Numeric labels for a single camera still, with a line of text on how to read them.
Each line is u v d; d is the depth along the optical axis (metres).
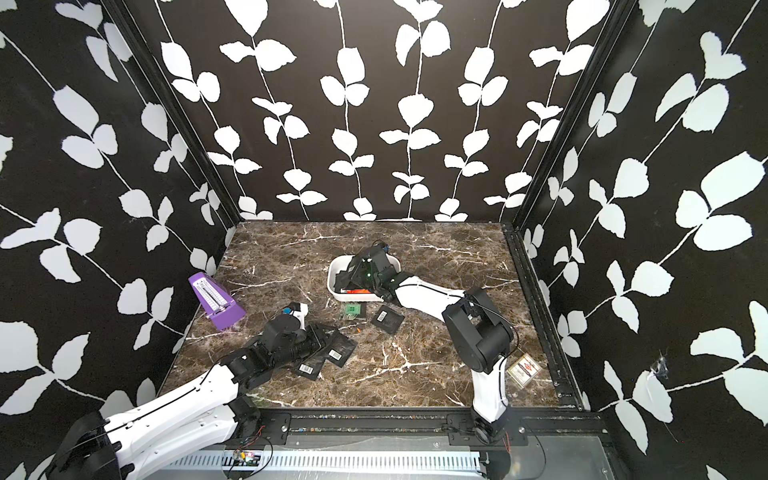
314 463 0.70
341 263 1.02
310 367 0.84
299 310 0.76
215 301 0.86
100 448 0.40
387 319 0.94
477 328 0.52
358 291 0.95
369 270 0.72
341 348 0.88
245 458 0.70
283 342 0.62
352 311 0.95
